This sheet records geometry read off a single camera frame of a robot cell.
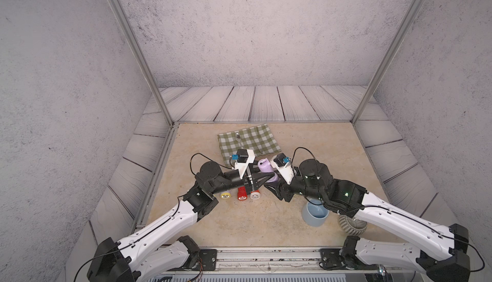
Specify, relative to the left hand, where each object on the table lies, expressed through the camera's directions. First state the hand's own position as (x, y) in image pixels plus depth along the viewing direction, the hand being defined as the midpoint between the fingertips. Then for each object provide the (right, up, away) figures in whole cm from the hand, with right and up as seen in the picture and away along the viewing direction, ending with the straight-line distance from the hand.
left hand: (272, 173), depth 60 cm
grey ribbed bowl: (+33, -23, +14) cm, 42 cm away
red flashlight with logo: (-5, -15, +28) cm, 32 cm away
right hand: (0, -3, +6) cm, 7 cm away
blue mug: (+19, -19, +17) cm, 31 cm away
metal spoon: (-14, +11, +50) cm, 54 cm away
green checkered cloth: (-3, +10, +51) cm, 52 cm away
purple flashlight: (-18, -15, +28) cm, 37 cm away
